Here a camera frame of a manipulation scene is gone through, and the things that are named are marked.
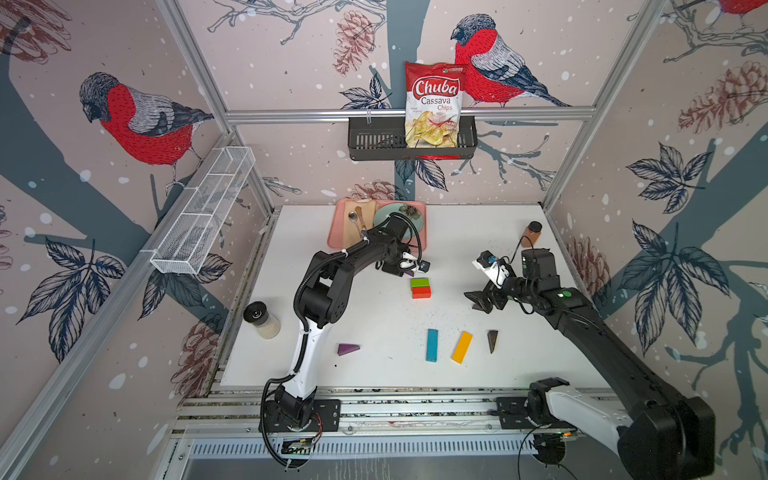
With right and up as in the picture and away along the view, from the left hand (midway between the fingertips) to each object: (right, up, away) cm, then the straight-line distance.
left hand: (407, 254), depth 102 cm
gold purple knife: (-19, +17, +19) cm, 32 cm away
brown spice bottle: (+45, +8, +1) cm, 45 cm away
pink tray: (+2, +4, -14) cm, 15 cm away
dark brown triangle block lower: (+24, -23, -17) cm, 37 cm away
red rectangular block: (+5, -12, -8) cm, 15 cm away
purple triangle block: (-19, -26, -19) cm, 37 cm away
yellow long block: (+14, -27, -18) cm, 36 cm away
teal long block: (+7, -25, -17) cm, 31 cm away
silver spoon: (-21, +14, +15) cm, 29 cm away
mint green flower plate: (-1, +17, +16) cm, 24 cm away
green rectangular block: (+4, -9, -5) cm, 11 cm away
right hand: (+19, -4, -21) cm, 28 cm away
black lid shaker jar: (-41, -18, -21) cm, 49 cm away
